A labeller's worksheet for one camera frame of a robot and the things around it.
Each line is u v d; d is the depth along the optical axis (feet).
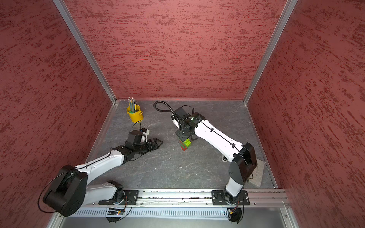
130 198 2.41
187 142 2.67
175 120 2.11
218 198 2.42
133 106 3.29
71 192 1.34
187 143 2.66
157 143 2.57
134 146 2.24
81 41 2.74
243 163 1.40
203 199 2.49
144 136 2.34
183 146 2.80
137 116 3.31
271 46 2.85
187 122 1.78
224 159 2.86
